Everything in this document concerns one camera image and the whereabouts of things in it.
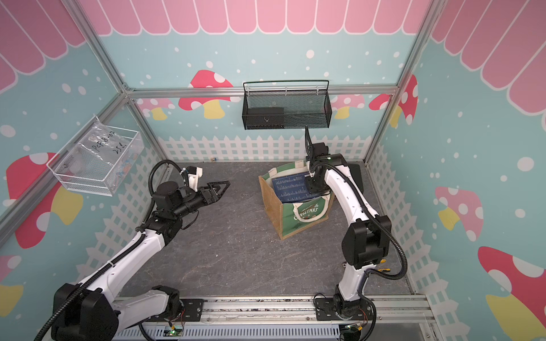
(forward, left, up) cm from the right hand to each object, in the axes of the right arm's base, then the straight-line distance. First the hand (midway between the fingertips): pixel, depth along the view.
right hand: (316, 187), depth 87 cm
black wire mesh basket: (+31, +12, +17) cm, 37 cm away
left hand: (-7, +34, +8) cm, 36 cm away
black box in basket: (+23, +22, +18) cm, 36 cm away
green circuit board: (-47, +53, -20) cm, 73 cm away
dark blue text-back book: (-1, +9, 0) cm, 10 cm away
